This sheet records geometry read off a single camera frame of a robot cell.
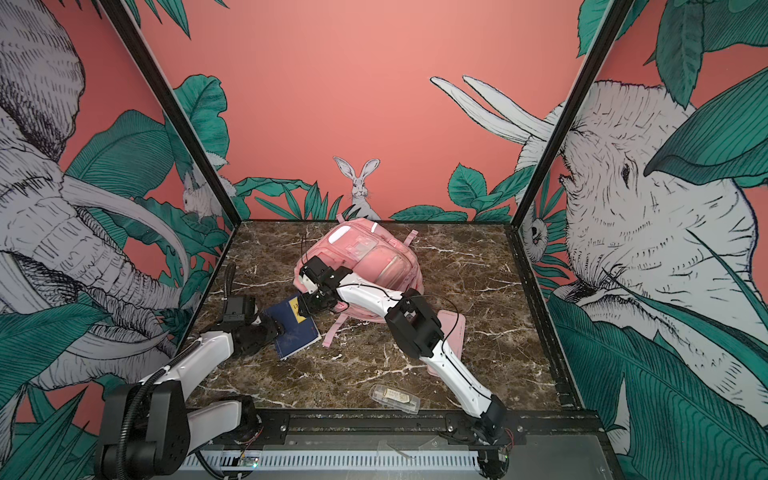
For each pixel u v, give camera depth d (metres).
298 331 0.89
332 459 0.74
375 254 1.04
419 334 0.60
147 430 0.88
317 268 0.78
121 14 0.70
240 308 0.70
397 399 0.78
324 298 0.82
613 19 0.70
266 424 0.74
